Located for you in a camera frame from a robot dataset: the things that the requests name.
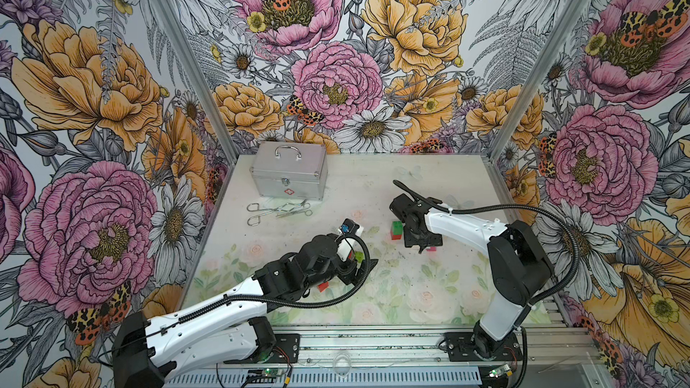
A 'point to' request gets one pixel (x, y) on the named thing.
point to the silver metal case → (290, 170)
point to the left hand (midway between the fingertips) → (359, 258)
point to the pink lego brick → (432, 249)
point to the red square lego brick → (323, 286)
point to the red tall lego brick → (397, 233)
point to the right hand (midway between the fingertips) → (424, 246)
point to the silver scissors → (304, 206)
